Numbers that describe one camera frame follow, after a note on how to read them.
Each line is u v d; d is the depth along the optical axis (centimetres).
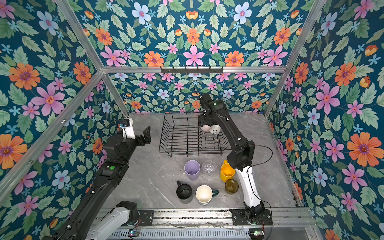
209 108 64
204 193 78
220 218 75
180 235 77
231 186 82
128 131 61
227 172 88
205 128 90
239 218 73
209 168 90
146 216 74
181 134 107
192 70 92
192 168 84
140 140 65
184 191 82
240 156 56
